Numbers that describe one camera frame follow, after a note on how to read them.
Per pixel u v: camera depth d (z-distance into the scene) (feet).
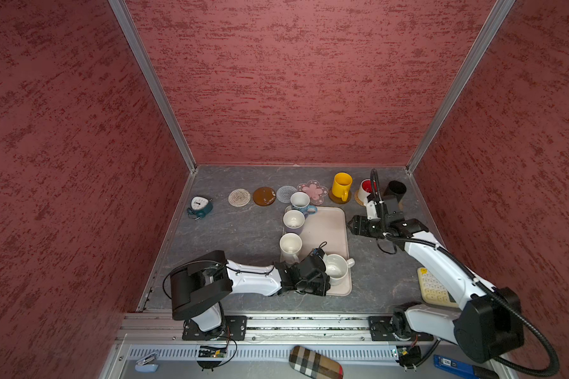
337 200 3.43
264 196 3.55
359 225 2.42
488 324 1.32
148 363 2.19
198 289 1.44
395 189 3.29
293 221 3.14
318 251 2.50
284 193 3.60
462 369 2.14
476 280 1.41
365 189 3.49
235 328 2.43
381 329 2.40
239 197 3.51
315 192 3.61
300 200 3.22
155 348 2.33
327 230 3.24
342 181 3.46
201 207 3.29
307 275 2.08
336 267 2.76
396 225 1.95
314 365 2.15
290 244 2.91
